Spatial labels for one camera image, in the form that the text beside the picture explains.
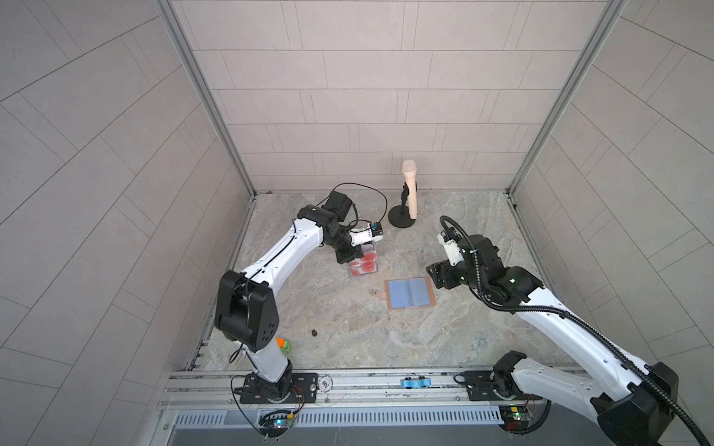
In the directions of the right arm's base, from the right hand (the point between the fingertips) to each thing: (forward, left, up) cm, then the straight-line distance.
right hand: (435, 265), depth 77 cm
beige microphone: (+28, +4, +12) cm, 31 cm away
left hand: (+8, +20, -1) cm, 22 cm away
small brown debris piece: (-12, +36, -14) cm, 40 cm away
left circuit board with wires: (-32, +43, -12) cm, 55 cm away
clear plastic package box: (+8, +20, -10) cm, 24 cm away
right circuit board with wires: (-34, -15, -16) cm, 41 cm away
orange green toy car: (-15, +43, -11) cm, 47 cm away
